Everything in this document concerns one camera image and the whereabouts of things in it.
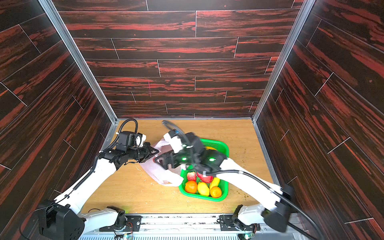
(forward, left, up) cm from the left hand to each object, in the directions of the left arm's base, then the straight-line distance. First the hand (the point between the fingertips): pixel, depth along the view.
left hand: (160, 150), depth 78 cm
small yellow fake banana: (-10, -30, -16) cm, 36 cm away
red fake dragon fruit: (-9, -26, -14) cm, 31 cm away
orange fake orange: (-14, -17, -14) cm, 26 cm away
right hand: (-8, -4, +10) cm, 13 cm away
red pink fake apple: (-7, -17, -17) cm, 24 cm away
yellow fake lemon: (-14, -23, -16) cm, 31 cm away
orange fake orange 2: (-17, -29, -13) cm, 36 cm away
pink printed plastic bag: (-13, -6, -4) cm, 15 cm away
